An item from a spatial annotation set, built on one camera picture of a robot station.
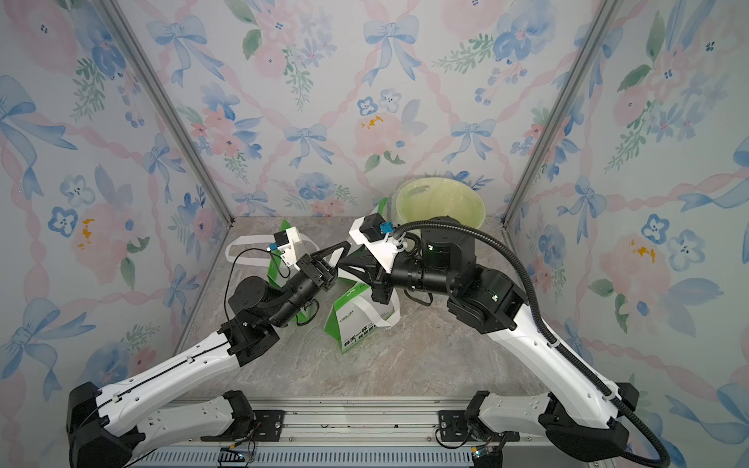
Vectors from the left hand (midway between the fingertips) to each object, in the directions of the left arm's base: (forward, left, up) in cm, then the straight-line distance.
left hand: (349, 245), depth 56 cm
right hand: (-4, 0, +2) cm, 5 cm away
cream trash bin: (+34, -19, -18) cm, 43 cm away
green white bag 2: (+31, -6, -19) cm, 37 cm away
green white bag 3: (-2, -1, -24) cm, 24 cm away
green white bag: (+6, +21, -18) cm, 28 cm away
